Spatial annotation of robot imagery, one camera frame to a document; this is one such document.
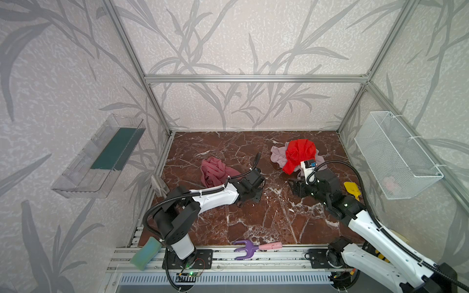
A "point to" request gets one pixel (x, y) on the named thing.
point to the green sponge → (146, 253)
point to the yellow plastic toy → (353, 188)
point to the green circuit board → (191, 274)
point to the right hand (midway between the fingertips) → (295, 173)
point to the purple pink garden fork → (251, 248)
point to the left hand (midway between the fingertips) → (260, 188)
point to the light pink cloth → (279, 159)
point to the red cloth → (297, 151)
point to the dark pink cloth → (214, 173)
